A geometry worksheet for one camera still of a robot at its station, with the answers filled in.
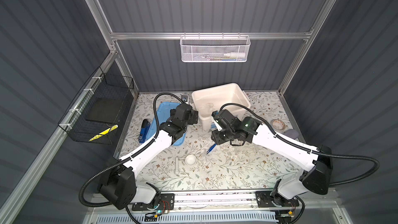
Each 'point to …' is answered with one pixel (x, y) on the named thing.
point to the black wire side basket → (96, 113)
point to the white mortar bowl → (190, 159)
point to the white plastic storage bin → (212, 100)
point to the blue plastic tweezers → (211, 148)
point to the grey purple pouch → (291, 133)
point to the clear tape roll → (278, 124)
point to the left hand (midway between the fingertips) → (187, 110)
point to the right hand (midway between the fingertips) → (215, 137)
